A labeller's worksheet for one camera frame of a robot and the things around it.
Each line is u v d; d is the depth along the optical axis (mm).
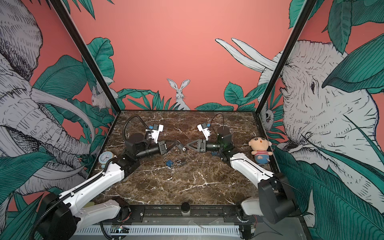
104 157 901
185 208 683
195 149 698
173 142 728
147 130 658
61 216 381
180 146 733
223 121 1192
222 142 636
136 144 570
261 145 928
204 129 716
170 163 910
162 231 701
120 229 700
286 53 856
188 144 716
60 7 692
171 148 690
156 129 672
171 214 753
